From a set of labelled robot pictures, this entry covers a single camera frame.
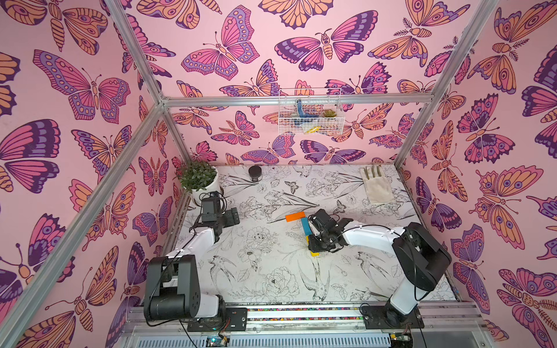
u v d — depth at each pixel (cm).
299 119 93
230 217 83
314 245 81
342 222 69
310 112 95
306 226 97
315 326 73
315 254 87
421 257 47
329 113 92
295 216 100
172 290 44
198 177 92
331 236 67
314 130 86
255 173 116
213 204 71
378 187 110
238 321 73
